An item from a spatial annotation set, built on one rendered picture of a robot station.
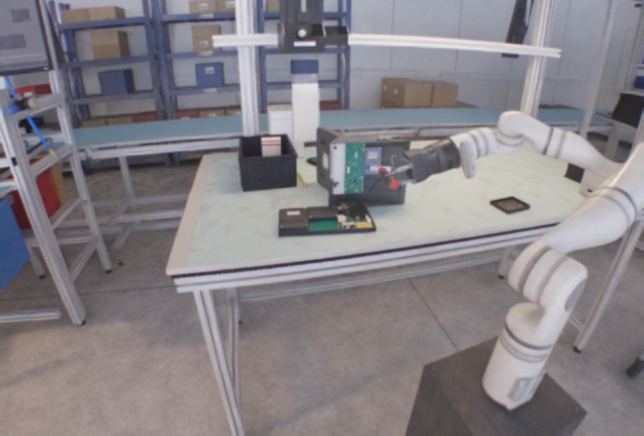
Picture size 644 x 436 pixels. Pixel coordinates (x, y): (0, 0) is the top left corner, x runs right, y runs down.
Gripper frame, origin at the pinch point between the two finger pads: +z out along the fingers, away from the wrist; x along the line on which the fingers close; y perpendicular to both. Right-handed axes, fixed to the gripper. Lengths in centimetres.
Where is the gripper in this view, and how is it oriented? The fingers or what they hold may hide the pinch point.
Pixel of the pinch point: (386, 181)
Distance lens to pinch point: 77.7
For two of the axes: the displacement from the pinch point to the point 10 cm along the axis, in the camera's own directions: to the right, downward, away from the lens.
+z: -9.4, 3.3, -0.1
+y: -1.5, -4.1, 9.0
